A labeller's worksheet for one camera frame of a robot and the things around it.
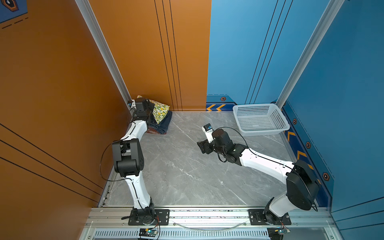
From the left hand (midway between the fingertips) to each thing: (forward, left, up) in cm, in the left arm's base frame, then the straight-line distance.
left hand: (151, 99), depth 95 cm
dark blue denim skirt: (-8, -6, -18) cm, 20 cm away
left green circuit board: (-68, -6, -25) cm, 72 cm away
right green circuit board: (-67, -68, -25) cm, 99 cm away
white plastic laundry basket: (+5, -78, -23) cm, 81 cm away
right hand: (-26, -32, -7) cm, 42 cm away
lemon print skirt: (-5, -5, -6) cm, 9 cm away
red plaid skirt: (-9, +3, -22) cm, 24 cm away
